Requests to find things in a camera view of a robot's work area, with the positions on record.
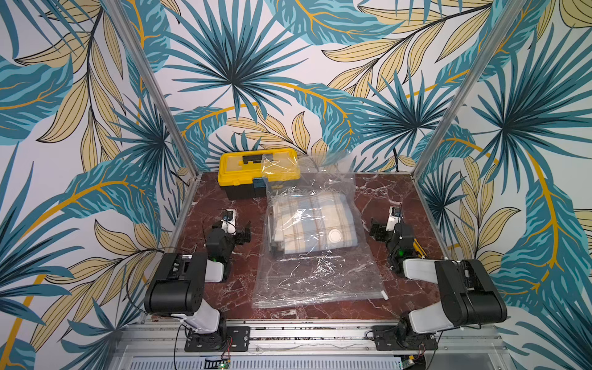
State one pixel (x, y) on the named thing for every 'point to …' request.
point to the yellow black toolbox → (246, 174)
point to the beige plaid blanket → (312, 222)
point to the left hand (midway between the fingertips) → (237, 221)
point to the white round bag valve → (334, 236)
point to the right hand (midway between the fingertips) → (386, 219)
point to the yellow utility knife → (419, 250)
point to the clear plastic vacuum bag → (338, 276)
